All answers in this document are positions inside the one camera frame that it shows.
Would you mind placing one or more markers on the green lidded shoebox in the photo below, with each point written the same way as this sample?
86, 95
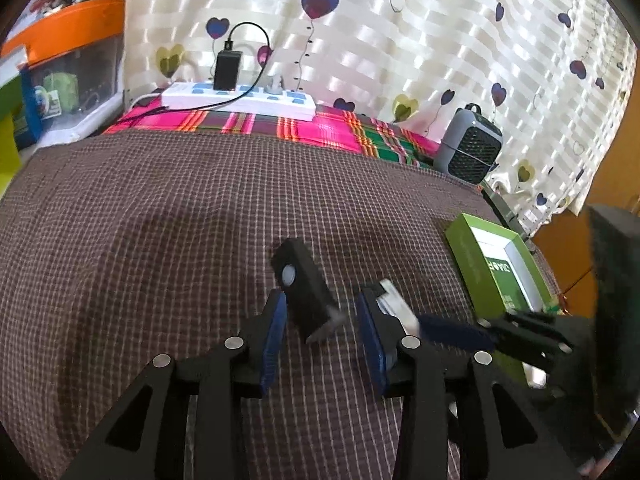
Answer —
9, 150

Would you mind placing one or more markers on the orange-lidded storage bin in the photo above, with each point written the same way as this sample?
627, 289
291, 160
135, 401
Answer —
75, 60

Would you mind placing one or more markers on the black smartphone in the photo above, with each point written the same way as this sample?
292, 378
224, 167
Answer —
507, 215

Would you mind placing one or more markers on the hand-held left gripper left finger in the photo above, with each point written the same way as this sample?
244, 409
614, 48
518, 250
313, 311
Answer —
274, 342

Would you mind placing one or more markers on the small white box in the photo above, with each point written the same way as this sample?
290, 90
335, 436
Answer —
12, 65

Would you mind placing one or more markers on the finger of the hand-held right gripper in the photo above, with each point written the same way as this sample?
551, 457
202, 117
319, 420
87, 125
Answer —
455, 332

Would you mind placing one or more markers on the wooden cabinet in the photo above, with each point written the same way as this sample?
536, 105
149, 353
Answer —
565, 260

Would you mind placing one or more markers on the black charger plug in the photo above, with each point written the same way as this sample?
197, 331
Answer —
227, 72

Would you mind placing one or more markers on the heart print curtain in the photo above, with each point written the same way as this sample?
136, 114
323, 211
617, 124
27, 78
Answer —
400, 35

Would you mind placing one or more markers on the white power strip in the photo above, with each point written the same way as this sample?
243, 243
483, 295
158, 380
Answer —
240, 100

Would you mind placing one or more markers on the pink plaid blanket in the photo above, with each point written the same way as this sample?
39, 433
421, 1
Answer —
280, 130

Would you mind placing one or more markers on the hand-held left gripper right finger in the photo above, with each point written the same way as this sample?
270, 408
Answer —
370, 347

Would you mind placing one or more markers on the brown checked cloth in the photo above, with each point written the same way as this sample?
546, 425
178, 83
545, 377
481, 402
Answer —
150, 260

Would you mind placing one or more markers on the black device with round sensor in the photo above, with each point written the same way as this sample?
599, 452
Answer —
310, 295

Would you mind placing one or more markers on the silver device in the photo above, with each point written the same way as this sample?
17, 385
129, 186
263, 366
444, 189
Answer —
397, 305

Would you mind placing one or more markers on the grey fan heater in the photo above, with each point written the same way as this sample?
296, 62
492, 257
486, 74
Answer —
470, 147

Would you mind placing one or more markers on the green and white box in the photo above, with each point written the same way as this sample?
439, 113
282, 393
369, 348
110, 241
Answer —
470, 255

